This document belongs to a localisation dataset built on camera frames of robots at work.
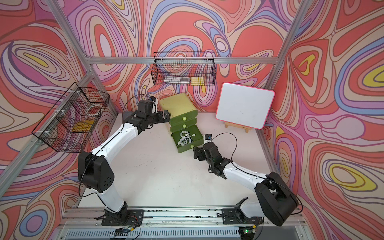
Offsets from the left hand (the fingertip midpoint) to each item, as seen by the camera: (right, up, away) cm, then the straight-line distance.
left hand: (165, 114), depth 87 cm
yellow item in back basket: (+19, +21, +4) cm, 29 cm away
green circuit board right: (+44, -58, -16) cm, 74 cm away
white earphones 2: (+11, -12, +18) cm, 24 cm away
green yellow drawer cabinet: (+11, -2, +4) cm, 11 cm away
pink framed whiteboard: (+52, +7, +14) cm, 54 cm away
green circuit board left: (-17, -57, -16) cm, 62 cm away
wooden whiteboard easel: (+49, -7, +20) cm, 53 cm away
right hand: (+22, -22, +1) cm, 31 cm away
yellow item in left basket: (-37, -7, -15) cm, 41 cm away
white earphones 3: (+15, -17, +15) cm, 27 cm away
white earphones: (+10, -17, +14) cm, 25 cm away
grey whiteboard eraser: (-38, +2, +30) cm, 48 cm away
